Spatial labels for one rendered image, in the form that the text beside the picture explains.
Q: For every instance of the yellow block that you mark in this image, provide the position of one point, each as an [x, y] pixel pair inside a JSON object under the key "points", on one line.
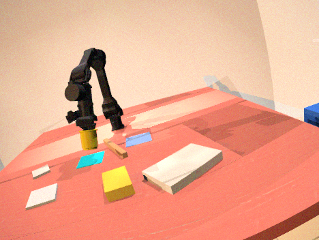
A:
{"points": [[117, 184]]}

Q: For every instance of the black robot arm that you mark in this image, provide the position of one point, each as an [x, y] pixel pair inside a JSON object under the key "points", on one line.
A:
{"points": [[78, 88]]}

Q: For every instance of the yellow cup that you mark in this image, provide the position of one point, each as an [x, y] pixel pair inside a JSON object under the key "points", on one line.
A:
{"points": [[88, 139]]}

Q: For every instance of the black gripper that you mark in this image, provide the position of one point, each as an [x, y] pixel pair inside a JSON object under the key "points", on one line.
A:
{"points": [[87, 121]]}

